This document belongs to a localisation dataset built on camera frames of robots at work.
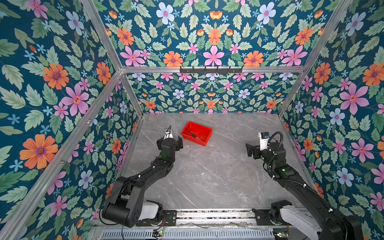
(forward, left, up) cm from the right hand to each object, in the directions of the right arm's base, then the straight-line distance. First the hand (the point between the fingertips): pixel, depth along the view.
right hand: (257, 140), depth 82 cm
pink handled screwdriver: (+15, +39, -15) cm, 44 cm away
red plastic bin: (+17, +36, -17) cm, 43 cm away
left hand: (+4, +49, -2) cm, 49 cm away
